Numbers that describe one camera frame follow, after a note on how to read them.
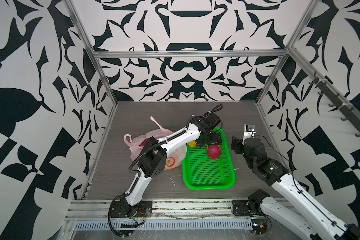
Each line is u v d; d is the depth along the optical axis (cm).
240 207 74
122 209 68
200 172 91
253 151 55
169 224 65
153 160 51
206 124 64
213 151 86
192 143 59
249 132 64
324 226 41
